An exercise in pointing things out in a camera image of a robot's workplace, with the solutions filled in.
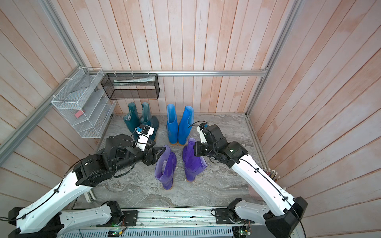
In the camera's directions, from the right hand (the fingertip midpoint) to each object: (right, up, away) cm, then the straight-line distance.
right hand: (193, 145), depth 72 cm
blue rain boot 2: (-4, +11, +19) cm, 22 cm away
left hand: (-15, 0, -11) cm, 18 cm away
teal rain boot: (-35, +13, +12) cm, 39 cm away
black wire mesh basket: (-44, +40, +35) cm, 69 cm away
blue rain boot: (-11, +11, +9) cm, 18 cm away
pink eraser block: (-65, +17, +10) cm, 68 cm away
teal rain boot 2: (-28, +15, +19) cm, 37 cm away
